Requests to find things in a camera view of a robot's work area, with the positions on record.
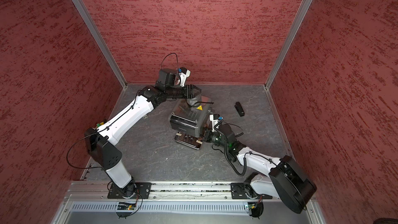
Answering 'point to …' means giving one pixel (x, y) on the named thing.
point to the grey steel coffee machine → (189, 117)
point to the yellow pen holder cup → (99, 124)
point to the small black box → (239, 109)
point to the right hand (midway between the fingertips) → (196, 133)
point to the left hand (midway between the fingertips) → (195, 93)
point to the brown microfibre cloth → (207, 135)
